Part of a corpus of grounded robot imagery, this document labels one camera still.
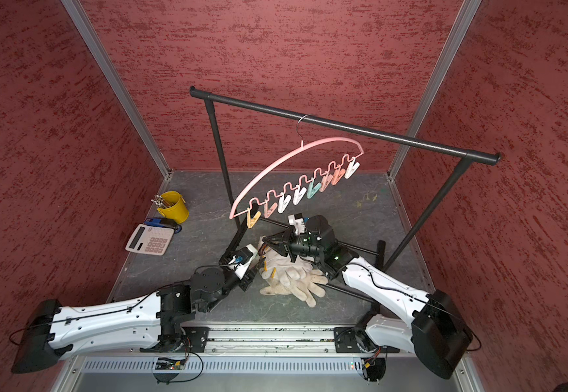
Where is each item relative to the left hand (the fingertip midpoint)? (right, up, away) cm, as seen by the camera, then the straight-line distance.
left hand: (256, 256), depth 71 cm
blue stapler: (-42, +7, +26) cm, 50 cm away
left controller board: (-27, -33, 0) cm, 42 cm away
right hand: (+2, +3, -1) cm, 4 cm away
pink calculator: (-46, +1, +23) cm, 52 cm away
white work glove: (+6, -7, +14) cm, 16 cm away
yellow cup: (-35, +13, +24) cm, 44 cm away
